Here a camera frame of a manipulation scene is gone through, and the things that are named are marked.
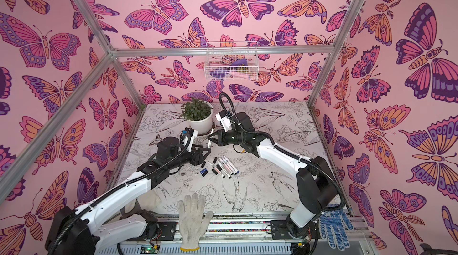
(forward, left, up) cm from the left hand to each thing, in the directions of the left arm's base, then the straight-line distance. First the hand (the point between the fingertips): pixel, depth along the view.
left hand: (208, 148), depth 78 cm
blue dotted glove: (-26, -53, -18) cm, 61 cm away
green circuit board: (-35, +23, -21) cm, 47 cm away
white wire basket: (+44, -12, +16) cm, 48 cm away
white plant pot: (+21, +6, -11) cm, 25 cm away
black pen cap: (+4, -1, -18) cm, 19 cm away
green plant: (+22, +9, +1) cm, 24 cm away
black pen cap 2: (0, +5, -18) cm, 18 cm away
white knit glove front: (-25, +6, -18) cm, 32 cm away
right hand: (+4, -1, +4) cm, 6 cm away
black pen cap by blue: (-4, +3, -18) cm, 19 cm away
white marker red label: (-3, -3, -18) cm, 18 cm away
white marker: (+1, -1, +2) cm, 2 cm away
